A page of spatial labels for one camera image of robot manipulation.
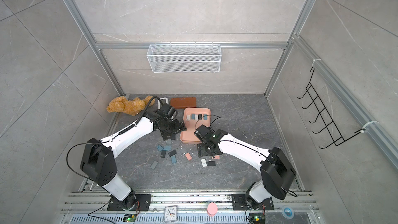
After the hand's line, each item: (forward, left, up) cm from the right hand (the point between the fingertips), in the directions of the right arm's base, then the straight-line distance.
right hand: (208, 151), depth 83 cm
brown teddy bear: (+27, +45, +7) cm, 53 cm away
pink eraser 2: (0, -5, -8) cm, 10 cm away
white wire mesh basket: (+55, +14, +23) cm, 61 cm away
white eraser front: (-4, +2, -7) cm, 8 cm away
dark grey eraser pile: (+14, +22, -8) cm, 27 cm away
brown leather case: (+41, +17, -6) cm, 45 cm away
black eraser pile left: (+2, +27, -7) cm, 28 cm away
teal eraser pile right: (+6, +24, -7) cm, 25 cm away
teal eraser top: (+30, +10, -7) cm, 32 cm away
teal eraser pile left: (+5, +29, -5) cm, 30 cm away
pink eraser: (0, +11, -6) cm, 13 cm away
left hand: (+10, +13, +6) cm, 18 cm away
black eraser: (+29, +5, -7) cm, 30 cm away
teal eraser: (+28, +1, -7) cm, 29 cm away
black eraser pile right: (+2, +21, -7) cm, 22 cm away
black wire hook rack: (-2, -51, +23) cm, 56 cm away
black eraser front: (-4, -2, -8) cm, 9 cm away
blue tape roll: (-27, -37, -8) cm, 46 cm away
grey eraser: (-4, +30, -7) cm, 32 cm away
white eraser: (+27, +13, -5) cm, 30 cm away
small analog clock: (-27, +18, -5) cm, 33 cm away
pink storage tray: (+15, +12, -9) cm, 21 cm away
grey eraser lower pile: (+9, +24, -6) cm, 26 cm away
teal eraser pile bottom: (-1, +20, -7) cm, 21 cm away
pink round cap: (-27, -1, +2) cm, 27 cm away
